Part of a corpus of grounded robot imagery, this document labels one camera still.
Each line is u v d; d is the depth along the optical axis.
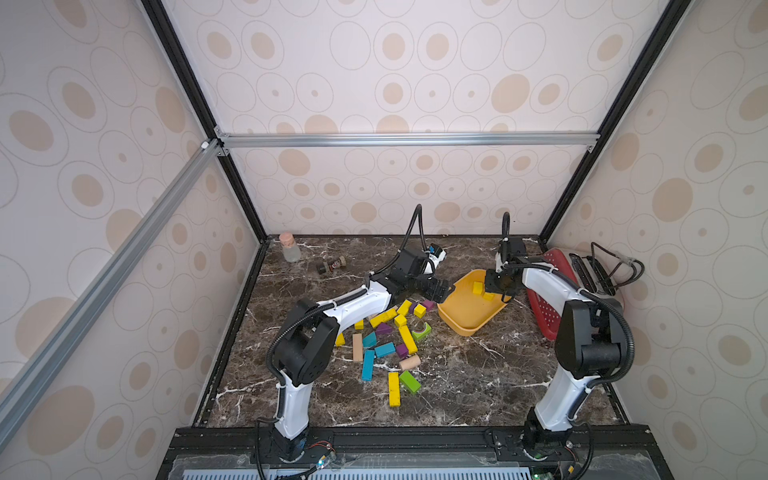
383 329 0.94
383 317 0.95
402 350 0.89
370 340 0.90
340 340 0.91
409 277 0.70
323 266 1.07
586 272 0.88
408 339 0.92
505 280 0.82
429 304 0.97
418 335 0.92
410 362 0.86
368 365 0.87
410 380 0.83
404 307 0.98
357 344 0.90
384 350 0.89
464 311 0.95
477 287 1.02
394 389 0.81
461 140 1.57
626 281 0.84
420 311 0.97
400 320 0.94
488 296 1.00
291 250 1.09
